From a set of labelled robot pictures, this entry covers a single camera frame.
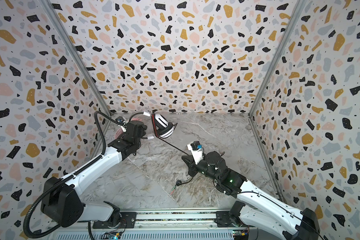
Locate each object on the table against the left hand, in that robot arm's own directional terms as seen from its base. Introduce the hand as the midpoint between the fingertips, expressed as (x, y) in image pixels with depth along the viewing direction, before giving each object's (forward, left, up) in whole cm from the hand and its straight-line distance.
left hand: (136, 124), depth 81 cm
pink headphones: (-8, +4, +5) cm, 11 cm away
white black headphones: (-4, -15, +2) cm, 15 cm away
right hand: (-21, -24, +1) cm, 32 cm away
